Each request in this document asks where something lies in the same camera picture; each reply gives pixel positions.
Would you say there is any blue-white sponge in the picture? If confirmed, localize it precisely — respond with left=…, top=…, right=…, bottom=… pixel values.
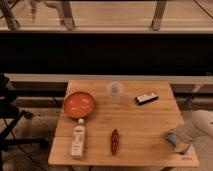
left=166, top=132, right=178, bottom=147

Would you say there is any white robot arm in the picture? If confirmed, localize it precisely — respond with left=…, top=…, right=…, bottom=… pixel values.
left=174, top=110, right=213, bottom=154

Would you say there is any clear plastic cup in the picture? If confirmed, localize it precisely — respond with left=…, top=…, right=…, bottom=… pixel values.
left=107, top=82, right=124, bottom=103

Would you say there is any white plastic bottle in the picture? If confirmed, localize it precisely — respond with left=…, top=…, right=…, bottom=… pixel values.
left=71, top=118, right=85, bottom=158

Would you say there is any orange bowl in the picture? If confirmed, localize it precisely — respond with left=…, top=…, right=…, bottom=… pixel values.
left=63, top=91, right=95, bottom=119

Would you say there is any black office chair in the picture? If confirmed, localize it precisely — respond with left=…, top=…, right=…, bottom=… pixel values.
left=0, top=73, right=50, bottom=168

